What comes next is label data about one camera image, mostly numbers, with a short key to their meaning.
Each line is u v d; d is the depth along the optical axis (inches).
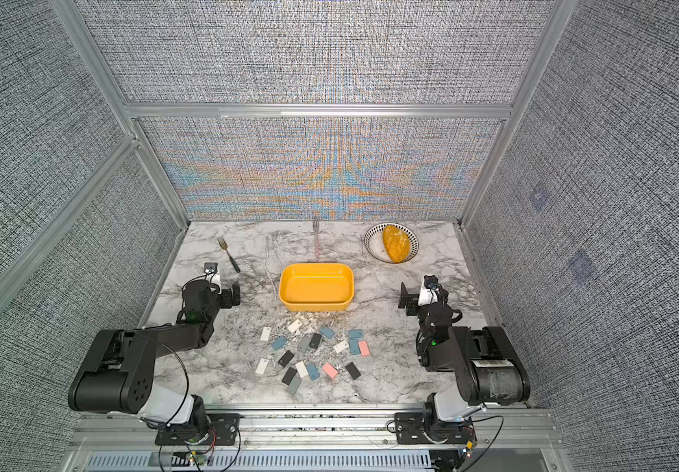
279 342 34.6
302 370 32.7
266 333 35.4
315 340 34.8
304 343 34.6
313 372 32.6
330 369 32.8
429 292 30.0
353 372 32.8
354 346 34.6
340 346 34.5
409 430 28.6
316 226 47.0
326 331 35.6
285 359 33.6
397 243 41.3
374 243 43.5
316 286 41.7
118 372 17.6
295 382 32.0
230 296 34.2
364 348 34.3
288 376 32.2
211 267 31.6
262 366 32.9
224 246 44.6
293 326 36.3
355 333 35.5
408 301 32.0
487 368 17.7
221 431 28.8
